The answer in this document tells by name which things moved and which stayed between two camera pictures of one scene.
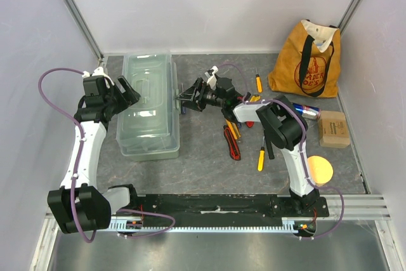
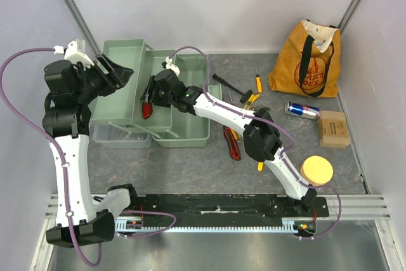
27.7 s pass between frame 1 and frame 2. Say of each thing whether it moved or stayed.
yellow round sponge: stayed
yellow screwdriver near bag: stayed
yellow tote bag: stayed
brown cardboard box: stayed
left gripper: moved
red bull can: stayed
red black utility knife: stayed
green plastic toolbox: moved
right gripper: moved
